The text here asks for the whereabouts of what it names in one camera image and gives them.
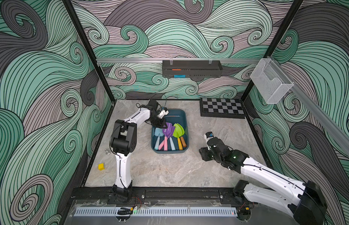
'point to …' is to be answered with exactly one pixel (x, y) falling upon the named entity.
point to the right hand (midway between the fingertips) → (204, 149)
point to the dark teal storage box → (179, 116)
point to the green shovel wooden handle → (183, 131)
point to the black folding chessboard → (222, 107)
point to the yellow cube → (101, 166)
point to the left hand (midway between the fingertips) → (165, 125)
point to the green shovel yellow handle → (177, 132)
